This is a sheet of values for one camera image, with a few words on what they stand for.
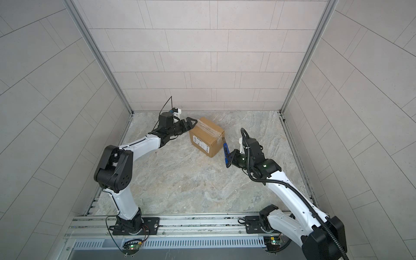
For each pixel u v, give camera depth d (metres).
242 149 0.61
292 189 0.46
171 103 0.81
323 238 0.37
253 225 0.71
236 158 0.67
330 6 0.71
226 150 0.79
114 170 0.48
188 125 0.81
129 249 0.64
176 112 0.84
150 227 0.70
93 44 0.82
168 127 0.73
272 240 0.69
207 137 0.85
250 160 0.57
